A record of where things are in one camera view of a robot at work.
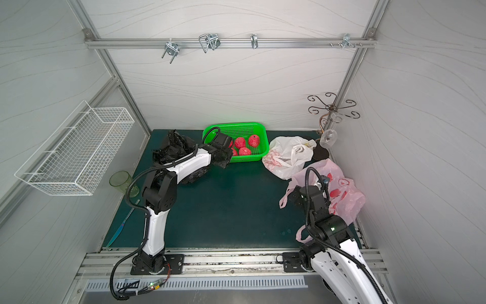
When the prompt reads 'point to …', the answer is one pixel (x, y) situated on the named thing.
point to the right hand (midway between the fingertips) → (307, 191)
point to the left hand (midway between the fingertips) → (235, 155)
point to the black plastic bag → (176, 147)
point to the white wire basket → (71, 161)
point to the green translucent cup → (121, 180)
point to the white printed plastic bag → (286, 155)
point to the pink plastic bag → (302, 234)
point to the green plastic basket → (245, 130)
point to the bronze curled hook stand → (330, 108)
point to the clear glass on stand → (328, 138)
